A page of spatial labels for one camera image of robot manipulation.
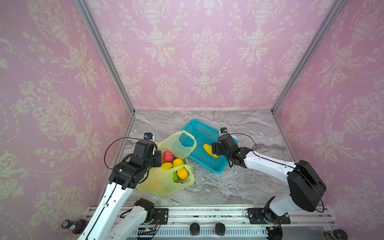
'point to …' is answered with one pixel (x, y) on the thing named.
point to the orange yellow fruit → (183, 173)
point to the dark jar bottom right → (336, 234)
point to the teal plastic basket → (205, 135)
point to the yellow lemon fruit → (178, 162)
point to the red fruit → (168, 156)
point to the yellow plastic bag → (160, 182)
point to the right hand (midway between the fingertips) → (218, 143)
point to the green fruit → (175, 176)
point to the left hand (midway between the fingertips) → (157, 154)
